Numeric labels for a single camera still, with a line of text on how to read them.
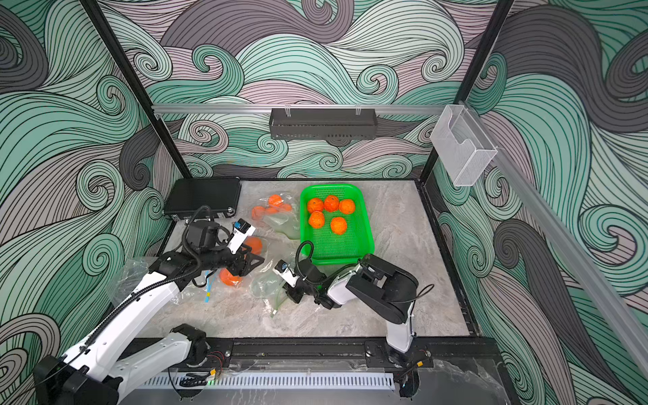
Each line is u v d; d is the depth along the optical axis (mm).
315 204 1035
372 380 698
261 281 810
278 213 1005
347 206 1037
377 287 489
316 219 978
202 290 815
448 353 746
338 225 972
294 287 780
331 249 960
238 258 649
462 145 758
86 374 377
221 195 1206
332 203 1039
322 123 952
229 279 816
